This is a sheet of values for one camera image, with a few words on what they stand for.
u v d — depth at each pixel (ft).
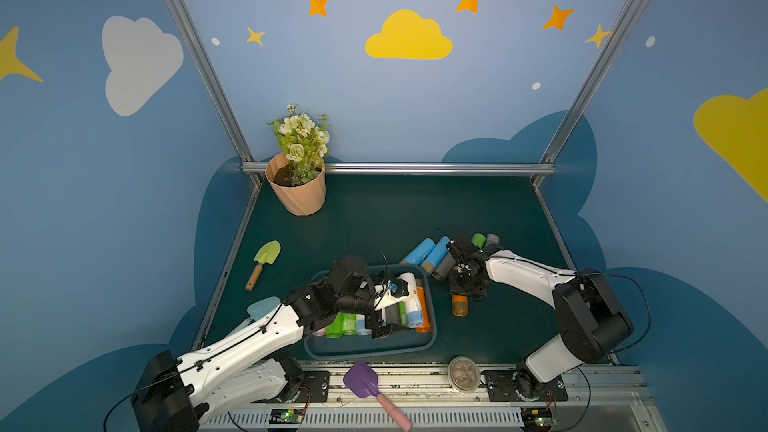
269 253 3.23
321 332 2.62
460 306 2.82
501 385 2.45
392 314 2.75
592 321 1.49
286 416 2.34
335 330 2.63
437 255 3.14
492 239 3.31
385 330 2.04
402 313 2.73
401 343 2.58
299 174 3.19
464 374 2.36
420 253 3.17
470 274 2.22
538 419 2.35
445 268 3.05
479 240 3.29
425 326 2.65
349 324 2.64
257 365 1.99
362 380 2.44
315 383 2.47
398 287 1.92
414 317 2.58
